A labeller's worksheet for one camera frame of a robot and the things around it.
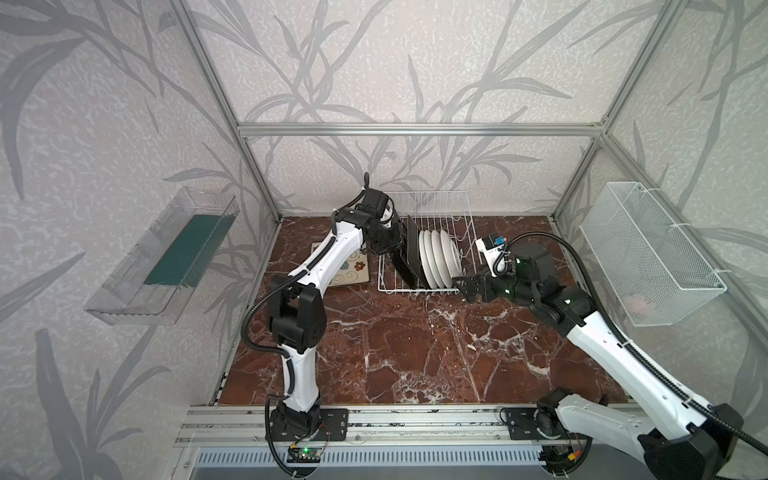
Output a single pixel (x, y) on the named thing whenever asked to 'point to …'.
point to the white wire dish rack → (448, 210)
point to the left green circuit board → (303, 454)
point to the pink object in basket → (636, 302)
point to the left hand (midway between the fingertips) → (410, 234)
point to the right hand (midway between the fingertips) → (467, 264)
